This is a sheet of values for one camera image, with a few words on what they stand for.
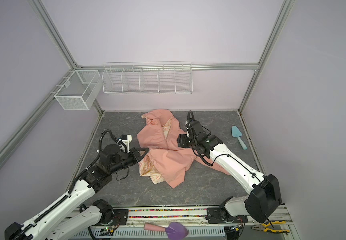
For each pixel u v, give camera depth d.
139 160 0.68
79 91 0.95
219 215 0.74
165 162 0.79
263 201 0.39
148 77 0.99
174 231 0.71
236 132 1.07
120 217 0.73
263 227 0.70
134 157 0.63
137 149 0.64
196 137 0.59
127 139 0.68
